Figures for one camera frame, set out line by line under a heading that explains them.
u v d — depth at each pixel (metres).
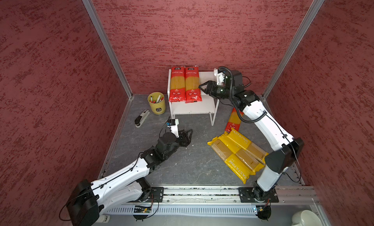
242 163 0.83
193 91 0.73
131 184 0.61
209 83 0.66
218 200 0.73
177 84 0.77
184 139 0.66
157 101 1.03
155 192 0.75
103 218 0.64
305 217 0.65
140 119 1.00
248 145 0.90
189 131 0.72
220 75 0.67
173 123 0.66
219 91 0.63
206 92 0.66
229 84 0.56
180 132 0.69
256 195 0.66
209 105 0.95
